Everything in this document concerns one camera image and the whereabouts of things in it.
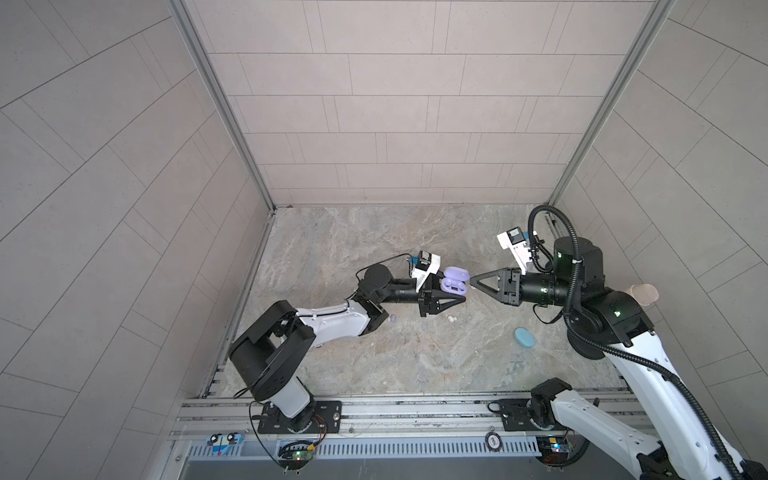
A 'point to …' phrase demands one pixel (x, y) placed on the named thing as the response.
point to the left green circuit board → (295, 455)
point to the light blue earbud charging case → (524, 337)
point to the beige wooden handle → (645, 294)
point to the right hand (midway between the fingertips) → (473, 288)
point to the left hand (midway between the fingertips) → (466, 300)
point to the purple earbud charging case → (455, 280)
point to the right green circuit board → (554, 450)
